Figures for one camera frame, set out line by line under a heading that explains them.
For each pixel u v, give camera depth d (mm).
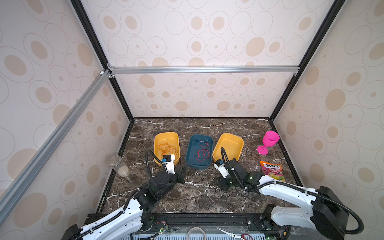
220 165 735
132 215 515
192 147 1025
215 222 749
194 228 710
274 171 896
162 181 557
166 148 991
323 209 407
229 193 833
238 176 625
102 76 843
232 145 1037
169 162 665
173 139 1035
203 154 975
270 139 879
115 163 793
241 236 700
